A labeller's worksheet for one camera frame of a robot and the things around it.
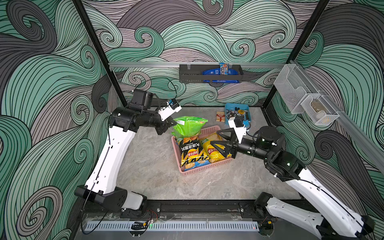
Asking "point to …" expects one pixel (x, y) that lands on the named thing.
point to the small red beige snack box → (220, 116)
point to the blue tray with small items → (232, 110)
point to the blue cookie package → (217, 71)
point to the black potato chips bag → (191, 149)
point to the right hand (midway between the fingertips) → (215, 136)
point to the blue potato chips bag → (197, 165)
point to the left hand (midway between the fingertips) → (173, 119)
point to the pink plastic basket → (193, 171)
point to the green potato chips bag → (188, 126)
